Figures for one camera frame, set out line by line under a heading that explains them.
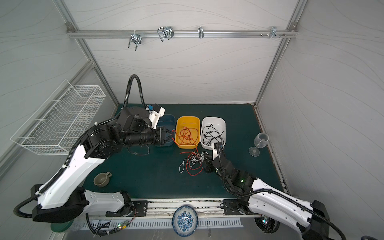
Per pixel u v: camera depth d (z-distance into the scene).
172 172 0.85
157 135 0.49
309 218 0.42
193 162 0.85
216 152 0.67
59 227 0.60
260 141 0.84
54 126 0.66
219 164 0.53
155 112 0.51
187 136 1.00
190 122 1.04
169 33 0.73
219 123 1.04
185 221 0.70
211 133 1.02
